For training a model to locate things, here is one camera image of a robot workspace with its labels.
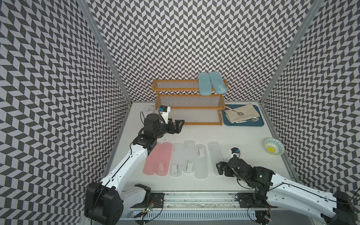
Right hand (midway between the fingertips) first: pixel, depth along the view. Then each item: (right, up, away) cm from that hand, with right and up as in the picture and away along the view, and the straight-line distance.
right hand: (223, 168), depth 79 cm
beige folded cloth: (+29, +34, +33) cm, 56 cm away
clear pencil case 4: (-2, +5, +11) cm, 12 cm away
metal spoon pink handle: (+20, +32, +31) cm, 49 cm away
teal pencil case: (-1, +50, +8) cm, 50 cm away
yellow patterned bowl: (+37, +10, +12) cm, 40 cm away
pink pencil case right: (-35, +3, +8) cm, 36 cm away
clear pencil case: (-27, 0, +5) cm, 28 cm away
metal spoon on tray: (+30, +27, +25) cm, 47 cm away
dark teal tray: (+9, +25, +27) cm, 37 cm away
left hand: (-26, +27, -1) cm, 38 cm away
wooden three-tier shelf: (-22, +43, +4) cm, 48 cm away
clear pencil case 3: (-12, +1, +8) cm, 15 cm away
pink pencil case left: (-42, +2, +6) cm, 43 cm away
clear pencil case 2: (-20, +3, +8) cm, 22 cm away
